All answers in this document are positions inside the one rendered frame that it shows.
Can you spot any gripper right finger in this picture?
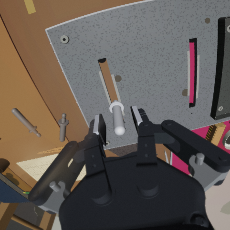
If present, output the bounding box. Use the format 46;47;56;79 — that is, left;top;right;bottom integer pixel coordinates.
130;105;230;191

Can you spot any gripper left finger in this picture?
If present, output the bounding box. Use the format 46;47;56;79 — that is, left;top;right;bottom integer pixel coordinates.
28;113;114;213

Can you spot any light grey tune pin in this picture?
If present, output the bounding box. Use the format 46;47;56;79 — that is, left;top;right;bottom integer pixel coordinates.
109;100;126;136

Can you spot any grey speckled rack plate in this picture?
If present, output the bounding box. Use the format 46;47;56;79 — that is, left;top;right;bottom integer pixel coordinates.
44;0;230;151

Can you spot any magenta mat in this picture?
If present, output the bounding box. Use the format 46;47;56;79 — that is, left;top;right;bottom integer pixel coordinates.
170;42;230;176

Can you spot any cream grid paper sheet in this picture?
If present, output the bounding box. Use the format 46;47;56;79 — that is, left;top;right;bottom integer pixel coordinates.
16;154;87;186

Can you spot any thin white rod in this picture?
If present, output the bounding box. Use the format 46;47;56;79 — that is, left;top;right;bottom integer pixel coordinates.
164;149;171;165

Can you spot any wooden brush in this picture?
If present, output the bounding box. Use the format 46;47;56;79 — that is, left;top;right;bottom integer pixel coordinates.
205;123;227;146

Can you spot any grey loose pin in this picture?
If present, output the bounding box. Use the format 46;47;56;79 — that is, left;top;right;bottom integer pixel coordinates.
57;113;69;143
11;107;42;138

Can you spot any blue flat box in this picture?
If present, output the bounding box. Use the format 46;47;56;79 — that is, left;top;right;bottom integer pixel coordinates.
0;172;31;204

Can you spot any black block with screws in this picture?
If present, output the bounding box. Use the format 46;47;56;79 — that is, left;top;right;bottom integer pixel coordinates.
210;16;230;121

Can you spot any grey metal ring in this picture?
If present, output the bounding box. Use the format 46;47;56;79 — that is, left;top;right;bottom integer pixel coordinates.
222;130;230;150

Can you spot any wooden frame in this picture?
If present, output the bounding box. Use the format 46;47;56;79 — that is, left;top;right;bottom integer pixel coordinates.
0;201;57;230

